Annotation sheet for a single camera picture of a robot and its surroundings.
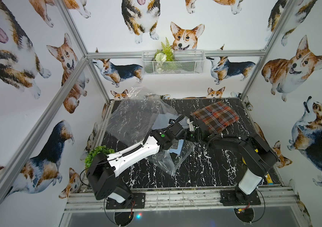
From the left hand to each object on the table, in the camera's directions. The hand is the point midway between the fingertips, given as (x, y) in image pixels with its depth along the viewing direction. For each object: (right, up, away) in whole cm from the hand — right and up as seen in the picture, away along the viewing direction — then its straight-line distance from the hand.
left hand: (174, 139), depth 81 cm
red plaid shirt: (+34, +12, +26) cm, 45 cm away
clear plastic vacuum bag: (-28, +13, +30) cm, 43 cm away
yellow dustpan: (+52, -22, -2) cm, 57 cm away
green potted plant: (-40, -5, -7) cm, 41 cm away
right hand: (+2, +2, +9) cm, 10 cm away
